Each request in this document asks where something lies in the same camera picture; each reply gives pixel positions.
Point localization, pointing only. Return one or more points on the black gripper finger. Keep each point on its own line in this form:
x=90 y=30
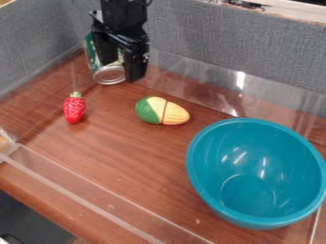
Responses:
x=104 y=48
x=135 y=63

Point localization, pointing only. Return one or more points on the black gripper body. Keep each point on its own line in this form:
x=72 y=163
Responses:
x=121 y=25

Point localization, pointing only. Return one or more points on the yellow green toy corn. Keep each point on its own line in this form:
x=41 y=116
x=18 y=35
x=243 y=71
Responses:
x=155 y=110

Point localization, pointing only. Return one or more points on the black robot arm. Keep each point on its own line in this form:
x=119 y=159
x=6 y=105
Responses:
x=120 y=5

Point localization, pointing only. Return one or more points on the teal blue plastic bowl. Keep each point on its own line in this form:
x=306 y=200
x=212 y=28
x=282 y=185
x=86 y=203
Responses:
x=256 y=172

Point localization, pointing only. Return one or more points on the green Del Monte can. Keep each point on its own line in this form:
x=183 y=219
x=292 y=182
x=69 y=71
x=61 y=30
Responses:
x=105 y=74

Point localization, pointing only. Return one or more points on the red toy strawberry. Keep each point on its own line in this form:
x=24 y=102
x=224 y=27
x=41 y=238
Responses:
x=73 y=107

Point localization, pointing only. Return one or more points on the clear acrylic barrier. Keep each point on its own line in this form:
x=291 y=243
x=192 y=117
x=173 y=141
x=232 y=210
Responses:
x=113 y=209

